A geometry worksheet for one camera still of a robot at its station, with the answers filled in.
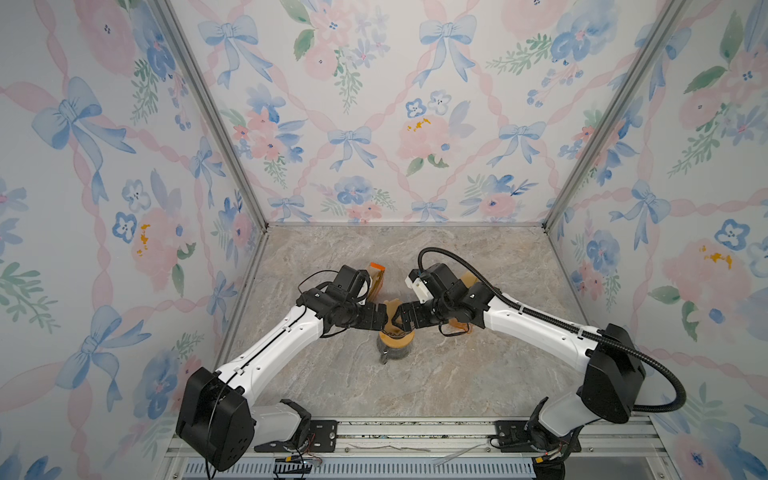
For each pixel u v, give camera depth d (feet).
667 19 2.28
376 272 3.14
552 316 1.62
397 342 2.61
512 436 2.41
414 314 2.30
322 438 2.44
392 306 2.46
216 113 2.87
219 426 1.30
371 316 2.31
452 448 2.40
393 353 2.73
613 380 1.39
